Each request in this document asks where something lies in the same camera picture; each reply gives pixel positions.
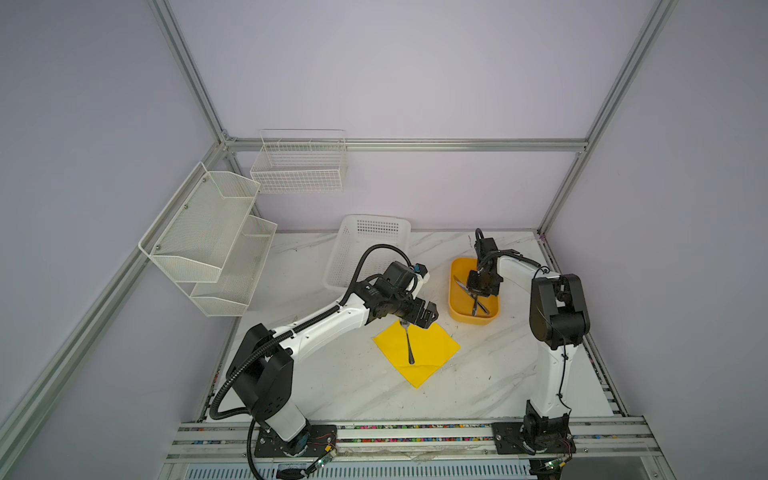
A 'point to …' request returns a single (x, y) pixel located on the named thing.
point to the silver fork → (474, 309)
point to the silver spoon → (411, 354)
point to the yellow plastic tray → (460, 300)
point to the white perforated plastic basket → (353, 234)
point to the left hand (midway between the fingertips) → (421, 311)
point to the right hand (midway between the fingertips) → (472, 290)
